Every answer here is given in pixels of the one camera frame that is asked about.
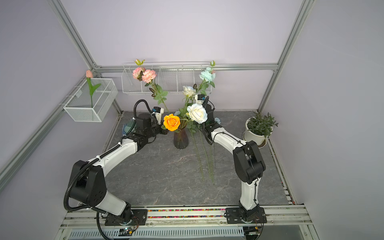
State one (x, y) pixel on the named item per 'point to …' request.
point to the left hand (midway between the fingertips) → (172, 123)
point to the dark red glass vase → (180, 139)
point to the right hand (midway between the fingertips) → (185, 105)
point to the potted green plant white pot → (258, 127)
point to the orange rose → (171, 122)
